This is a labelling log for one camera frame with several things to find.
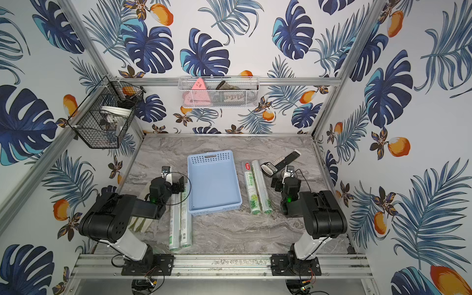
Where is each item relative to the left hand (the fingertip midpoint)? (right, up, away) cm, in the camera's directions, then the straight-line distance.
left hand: (173, 174), depth 94 cm
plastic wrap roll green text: (+6, -23, -16) cm, 29 cm away
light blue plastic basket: (+20, -7, +6) cm, 22 cm away
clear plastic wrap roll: (+46, -10, -3) cm, 47 cm away
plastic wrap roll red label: (+40, -10, -4) cm, 42 cm away
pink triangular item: (+14, +39, -4) cm, 41 cm away
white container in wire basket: (-27, +28, -6) cm, 39 cm away
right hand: (+59, -1, +2) cm, 59 cm away
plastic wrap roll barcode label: (+8, -19, -11) cm, 23 cm away
